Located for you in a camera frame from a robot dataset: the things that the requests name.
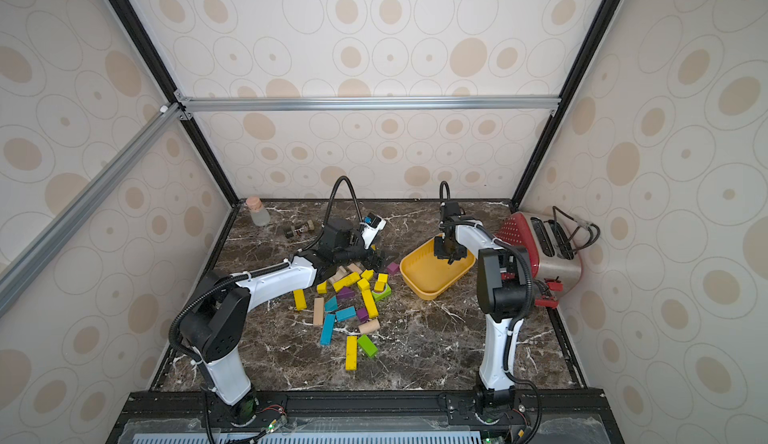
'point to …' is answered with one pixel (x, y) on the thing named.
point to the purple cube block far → (393, 268)
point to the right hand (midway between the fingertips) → (458, 253)
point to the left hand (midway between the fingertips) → (397, 246)
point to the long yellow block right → (370, 304)
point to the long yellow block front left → (351, 353)
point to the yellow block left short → (300, 299)
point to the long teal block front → (327, 329)
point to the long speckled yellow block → (346, 281)
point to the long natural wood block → (318, 318)
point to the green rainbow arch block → (378, 296)
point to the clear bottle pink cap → (259, 215)
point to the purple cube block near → (362, 313)
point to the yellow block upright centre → (367, 274)
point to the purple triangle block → (345, 293)
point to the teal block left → (331, 304)
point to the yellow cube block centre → (381, 282)
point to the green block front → (367, 345)
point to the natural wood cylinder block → (369, 327)
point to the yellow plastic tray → (426, 276)
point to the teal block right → (346, 313)
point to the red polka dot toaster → (553, 247)
